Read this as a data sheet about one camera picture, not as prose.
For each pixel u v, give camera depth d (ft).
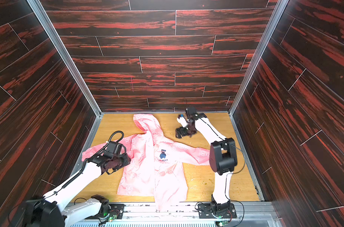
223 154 1.73
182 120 2.82
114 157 2.14
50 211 1.27
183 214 2.42
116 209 2.42
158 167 2.90
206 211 2.41
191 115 2.46
